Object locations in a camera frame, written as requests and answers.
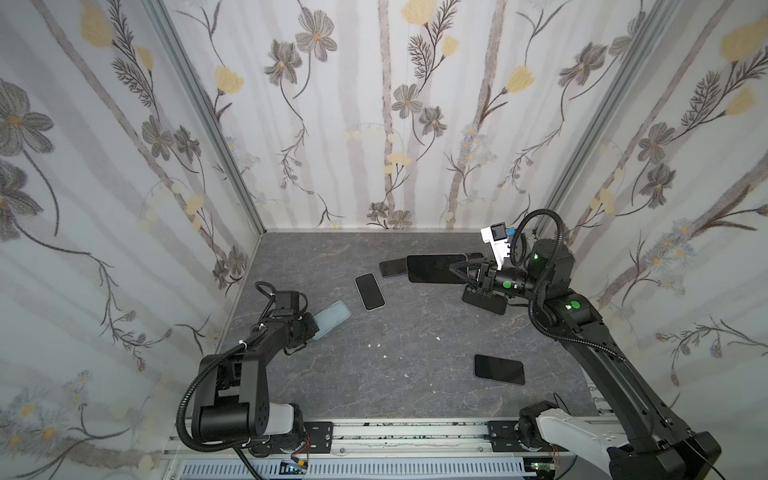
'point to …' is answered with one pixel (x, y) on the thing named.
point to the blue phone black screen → (370, 292)
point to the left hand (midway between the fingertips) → (307, 319)
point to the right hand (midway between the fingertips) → (454, 265)
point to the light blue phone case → (370, 291)
